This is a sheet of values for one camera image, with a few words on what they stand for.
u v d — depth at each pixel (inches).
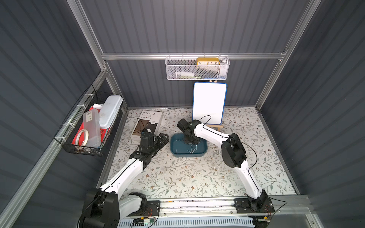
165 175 33.5
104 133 27.3
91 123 26.9
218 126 39.4
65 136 23.7
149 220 27.6
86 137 24.7
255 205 25.4
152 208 29.0
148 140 25.5
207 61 34.2
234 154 23.1
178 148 38.3
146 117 43.0
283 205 27.3
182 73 35.9
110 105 30.1
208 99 35.9
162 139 30.2
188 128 28.4
